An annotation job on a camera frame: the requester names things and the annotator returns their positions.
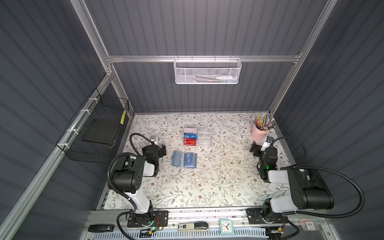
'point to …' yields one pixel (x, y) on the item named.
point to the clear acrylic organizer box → (198, 135)
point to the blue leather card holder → (187, 160)
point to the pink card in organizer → (190, 130)
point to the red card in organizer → (189, 141)
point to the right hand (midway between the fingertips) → (264, 143)
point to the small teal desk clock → (226, 227)
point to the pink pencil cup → (258, 135)
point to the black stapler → (101, 228)
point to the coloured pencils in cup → (263, 123)
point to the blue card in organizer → (190, 135)
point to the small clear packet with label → (309, 224)
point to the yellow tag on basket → (123, 118)
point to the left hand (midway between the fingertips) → (153, 145)
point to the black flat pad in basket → (101, 131)
